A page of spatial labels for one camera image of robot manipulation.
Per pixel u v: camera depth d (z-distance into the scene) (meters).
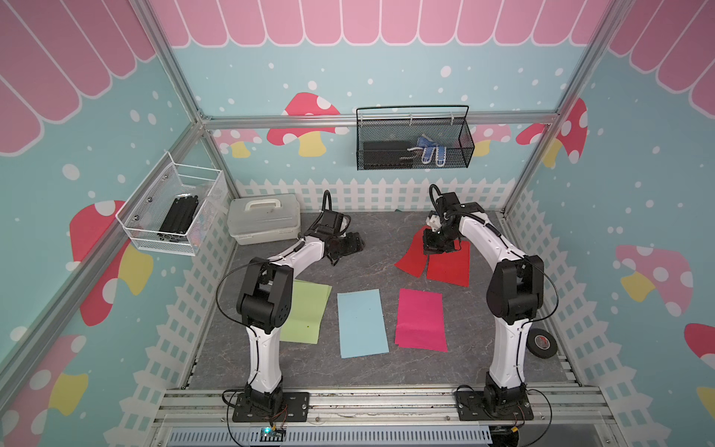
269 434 0.73
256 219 1.05
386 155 0.87
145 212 0.68
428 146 0.89
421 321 0.90
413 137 0.93
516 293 0.85
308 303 0.97
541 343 0.85
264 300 0.53
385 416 0.74
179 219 0.69
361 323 0.90
